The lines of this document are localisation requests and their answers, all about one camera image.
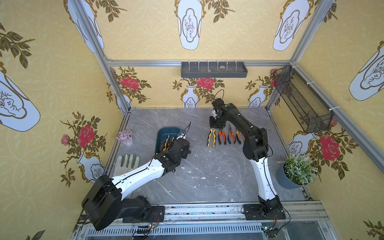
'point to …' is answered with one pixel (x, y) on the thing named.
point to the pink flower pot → (125, 136)
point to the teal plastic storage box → (165, 135)
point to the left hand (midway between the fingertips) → (183, 143)
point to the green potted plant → (297, 171)
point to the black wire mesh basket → (312, 114)
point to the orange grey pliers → (224, 136)
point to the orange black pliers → (228, 137)
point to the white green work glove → (124, 165)
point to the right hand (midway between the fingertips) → (211, 126)
